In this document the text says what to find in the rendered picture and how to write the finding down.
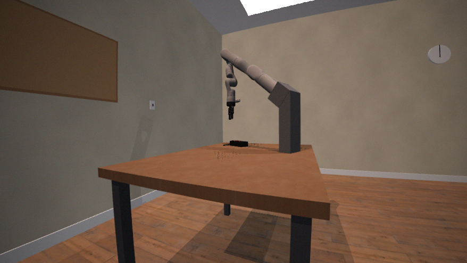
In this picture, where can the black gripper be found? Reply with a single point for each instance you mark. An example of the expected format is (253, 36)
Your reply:
(231, 109)

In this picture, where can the black power strip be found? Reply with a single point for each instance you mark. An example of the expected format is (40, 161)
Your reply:
(237, 143)

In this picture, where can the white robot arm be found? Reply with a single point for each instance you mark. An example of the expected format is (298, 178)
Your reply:
(253, 71)

